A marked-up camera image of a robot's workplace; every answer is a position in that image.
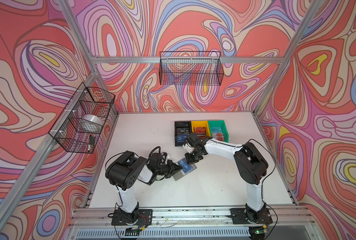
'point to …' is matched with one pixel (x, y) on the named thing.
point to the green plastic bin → (218, 130)
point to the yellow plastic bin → (201, 123)
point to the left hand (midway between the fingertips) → (183, 168)
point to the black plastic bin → (182, 129)
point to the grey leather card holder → (181, 173)
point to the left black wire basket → (78, 127)
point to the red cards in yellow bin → (200, 131)
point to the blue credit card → (185, 166)
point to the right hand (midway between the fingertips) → (190, 165)
